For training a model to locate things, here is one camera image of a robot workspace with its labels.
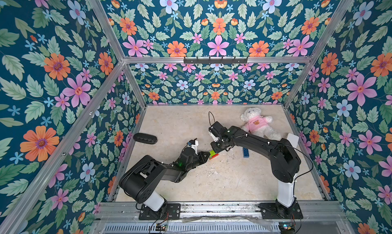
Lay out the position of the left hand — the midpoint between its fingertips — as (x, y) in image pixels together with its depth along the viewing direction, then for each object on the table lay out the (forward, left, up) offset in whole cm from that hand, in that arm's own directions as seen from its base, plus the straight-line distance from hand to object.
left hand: (211, 154), depth 88 cm
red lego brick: (0, -2, -2) cm, 3 cm away
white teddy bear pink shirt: (+17, -32, +2) cm, 36 cm away
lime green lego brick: (+1, -1, 0) cm, 1 cm away
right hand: (+4, -3, +1) cm, 5 cm away
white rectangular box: (+7, -54, -2) cm, 54 cm away
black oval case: (+15, +41, -1) cm, 44 cm away
